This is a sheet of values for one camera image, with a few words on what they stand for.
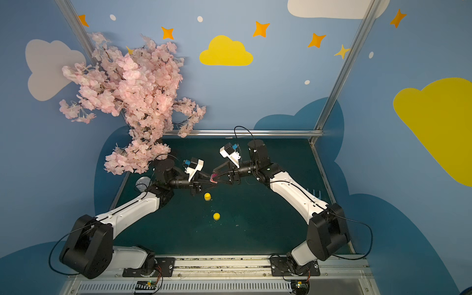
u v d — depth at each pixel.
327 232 0.43
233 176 0.64
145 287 0.73
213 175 0.70
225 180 0.65
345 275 0.74
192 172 0.66
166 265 0.75
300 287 0.73
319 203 0.46
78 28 0.73
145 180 0.94
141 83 0.59
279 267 0.74
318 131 1.17
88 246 0.42
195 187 0.68
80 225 0.43
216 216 0.88
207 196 0.93
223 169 0.70
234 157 0.64
